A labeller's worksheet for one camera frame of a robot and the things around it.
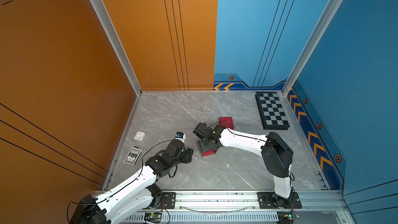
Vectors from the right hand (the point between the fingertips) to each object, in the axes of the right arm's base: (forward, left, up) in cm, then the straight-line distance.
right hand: (205, 146), depth 88 cm
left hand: (-3, +9, +3) cm, 10 cm away
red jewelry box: (-7, -3, +9) cm, 12 cm away
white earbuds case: (+8, +42, -3) cm, 42 cm away
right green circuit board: (-32, -36, -5) cm, 49 cm away
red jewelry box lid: (+18, -14, -2) cm, 22 cm away
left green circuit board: (-33, +25, -6) cm, 41 cm away
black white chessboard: (+26, -45, -2) cm, 52 cm away
